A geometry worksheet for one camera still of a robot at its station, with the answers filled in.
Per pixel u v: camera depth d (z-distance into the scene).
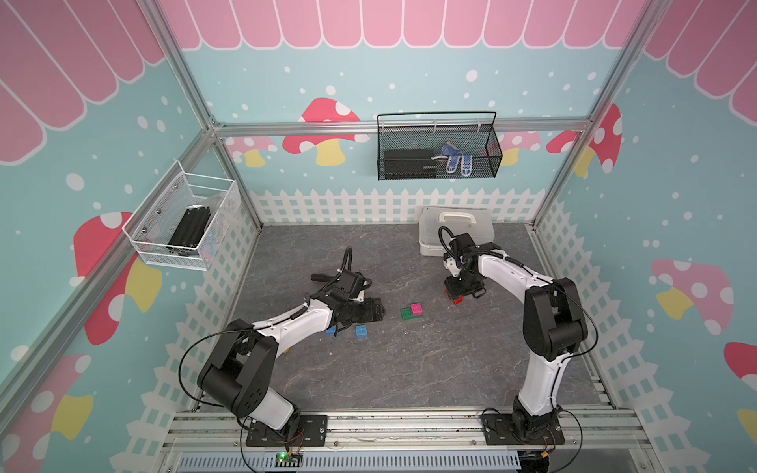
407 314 0.94
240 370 0.44
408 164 0.91
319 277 1.03
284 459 0.73
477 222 1.05
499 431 0.74
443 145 0.92
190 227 0.71
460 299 0.97
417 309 0.93
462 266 0.72
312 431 0.75
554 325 0.51
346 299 0.71
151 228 0.67
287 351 0.52
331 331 0.63
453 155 0.88
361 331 0.90
